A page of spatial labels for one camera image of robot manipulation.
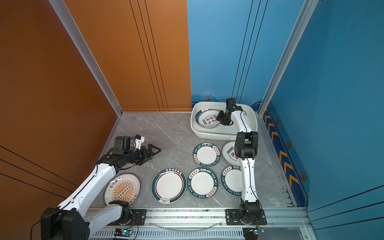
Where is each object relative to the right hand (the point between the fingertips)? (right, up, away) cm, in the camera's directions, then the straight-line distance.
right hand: (216, 119), depth 108 cm
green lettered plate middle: (-8, -23, -13) cm, 27 cm away
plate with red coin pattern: (-7, +1, +4) cm, 8 cm away
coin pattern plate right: (+6, -22, -11) cm, 25 cm away
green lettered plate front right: (+6, -36, -23) cm, 43 cm away
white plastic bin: (+3, -9, -5) cm, 11 cm away
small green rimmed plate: (-6, +1, +4) cm, 8 cm away
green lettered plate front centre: (-11, -37, -24) cm, 46 cm away
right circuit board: (+14, -54, -38) cm, 68 cm away
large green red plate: (-31, -39, -23) cm, 55 cm away
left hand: (-36, -19, -28) cm, 49 cm away
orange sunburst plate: (-55, -39, -25) cm, 72 cm away
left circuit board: (-50, -56, -37) cm, 83 cm away
